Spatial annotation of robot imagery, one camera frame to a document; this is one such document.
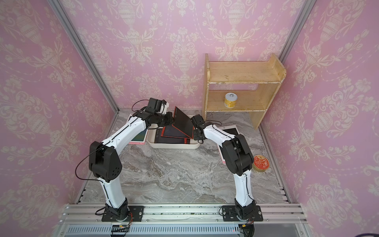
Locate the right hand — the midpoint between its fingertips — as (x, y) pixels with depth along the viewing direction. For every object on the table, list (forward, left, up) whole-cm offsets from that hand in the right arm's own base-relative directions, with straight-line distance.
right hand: (200, 135), depth 99 cm
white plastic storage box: (0, +35, -4) cm, 35 cm away
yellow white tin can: (+10, -19, +21) cm, 30 cm away
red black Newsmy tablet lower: (+1, +28, -4) cm, 29 cm away
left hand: (+1, +15, +15) cm, 21 cm away
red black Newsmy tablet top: (+13, +12, -2) cm, 17 cm away
